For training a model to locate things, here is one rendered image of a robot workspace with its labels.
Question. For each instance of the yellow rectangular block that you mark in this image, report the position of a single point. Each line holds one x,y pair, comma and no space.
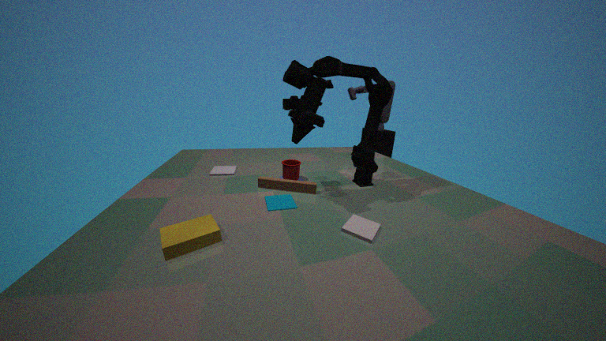
182,238

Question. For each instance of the dark red cup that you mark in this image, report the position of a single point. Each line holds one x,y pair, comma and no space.
291,169

